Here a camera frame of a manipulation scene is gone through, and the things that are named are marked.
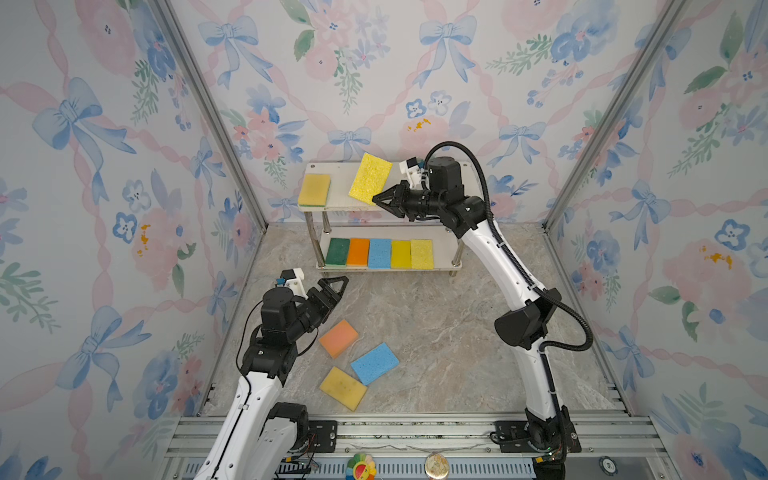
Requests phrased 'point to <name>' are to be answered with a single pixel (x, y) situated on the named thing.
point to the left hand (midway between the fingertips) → (344, 284)
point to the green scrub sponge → (337, 253)
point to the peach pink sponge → (338, 339)
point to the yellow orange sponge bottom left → (344, 388)
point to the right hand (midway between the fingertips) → (373, 196)
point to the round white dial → (608, 466)
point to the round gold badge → (436, 466)
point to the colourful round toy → (361, 466)
